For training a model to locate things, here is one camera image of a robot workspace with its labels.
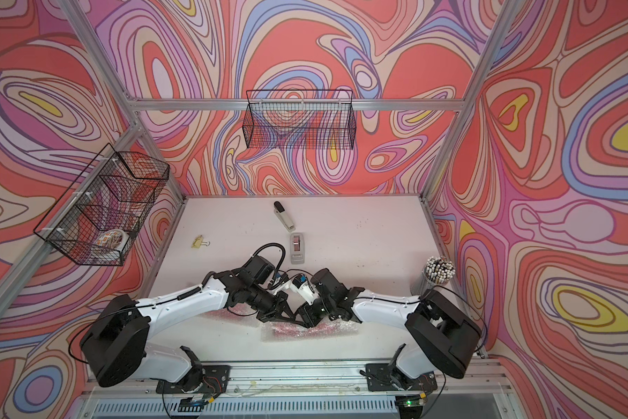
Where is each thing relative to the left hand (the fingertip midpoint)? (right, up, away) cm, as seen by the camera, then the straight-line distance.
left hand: (297, 322), depth 75 cm
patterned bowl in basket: (-51, +25, -3) cm, 57 cm away
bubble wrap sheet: (-9, -6, +3) cm, 11 cm away
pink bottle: (+7, -3, +2) cm, 8 cm away
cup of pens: (+41, +15, 0) cm, 44 cm away
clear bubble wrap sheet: (-16, +5, -8) cm, 18 cm away
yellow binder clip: (-42, +21, +29) cm, 55 cm away
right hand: (0, -3, +6) cm, 7 cm away
